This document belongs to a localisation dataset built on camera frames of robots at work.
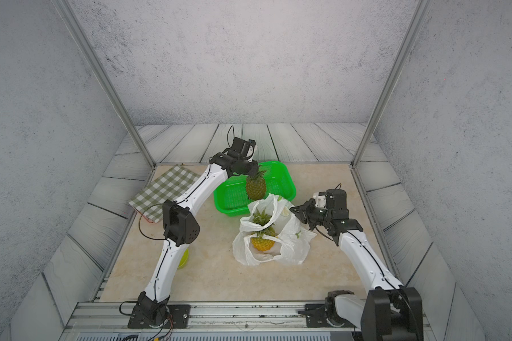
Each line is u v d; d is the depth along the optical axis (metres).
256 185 0.98
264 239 0.81
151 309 0.64
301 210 0.72
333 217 0.64
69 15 0.71
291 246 0.75
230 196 1.08
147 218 0.99
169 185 1.12
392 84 0.88
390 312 0.39
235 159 0.74
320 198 0.78
